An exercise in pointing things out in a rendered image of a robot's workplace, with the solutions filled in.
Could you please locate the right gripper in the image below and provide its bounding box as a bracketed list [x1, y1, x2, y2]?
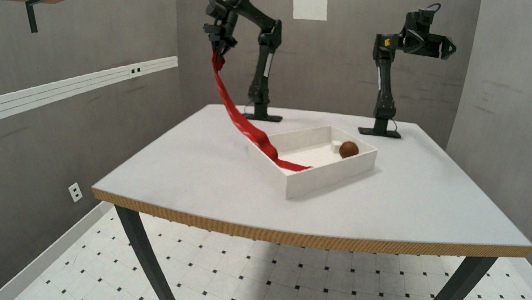
[207, 22, 238, 62]

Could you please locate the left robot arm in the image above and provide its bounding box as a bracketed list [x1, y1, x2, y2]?
[358, 8, 435, 139]

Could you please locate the brown ball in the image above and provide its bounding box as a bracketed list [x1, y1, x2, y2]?
[339, 141, 359, 159]

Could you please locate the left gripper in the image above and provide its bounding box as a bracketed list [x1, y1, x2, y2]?
[403, 19, 456, 60]

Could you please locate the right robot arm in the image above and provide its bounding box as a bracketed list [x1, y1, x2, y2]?
[206, 0, 283, 123]

